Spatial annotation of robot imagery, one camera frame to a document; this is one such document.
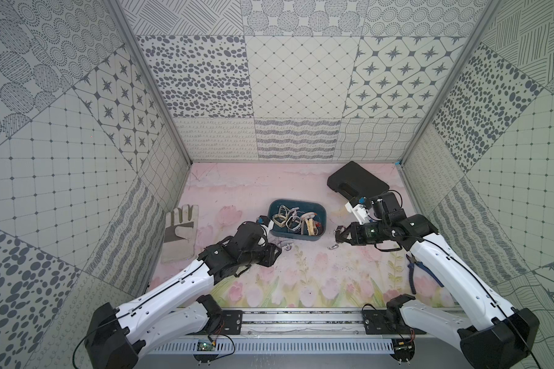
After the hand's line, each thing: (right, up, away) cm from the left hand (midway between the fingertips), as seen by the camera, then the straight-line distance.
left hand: (283, 253), depth 74 cm
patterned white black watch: (+4, +6, +21) cm, 23 cm away
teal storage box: (0, +2, +19) cm, 19 cm away
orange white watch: (+11, +9, +24) cm, 28 cm away
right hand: (+19, +4, 0) cm, 20 cm away
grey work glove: (-44, +2, +21) cm, 49 cm away
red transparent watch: (+15, +5, +21) cm, 26 cm away
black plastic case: (+33, +24, +33) cm, 52 cm away
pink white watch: (+5, +11, +26) cm, 28 cm away
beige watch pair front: (-1, +8, +22) cm, 23 cm away
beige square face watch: (+11, +5, +19) cm, 22 cm away
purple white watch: (+2, -1, +16) cm, 17 cm away
